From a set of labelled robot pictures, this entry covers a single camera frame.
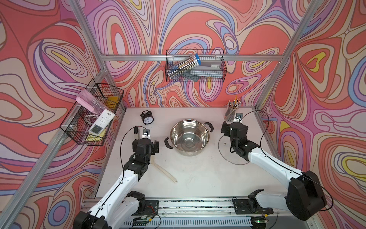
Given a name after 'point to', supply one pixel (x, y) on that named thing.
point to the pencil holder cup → (230, 112)
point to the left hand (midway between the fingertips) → (148, 140)
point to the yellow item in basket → (112, 101)
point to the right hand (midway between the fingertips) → (232, 126)
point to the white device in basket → (102, 122)
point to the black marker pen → (136, 136)
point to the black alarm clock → (147, 119)
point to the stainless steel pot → (189, 137)
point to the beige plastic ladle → (152, 161)
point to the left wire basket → (88, 121)
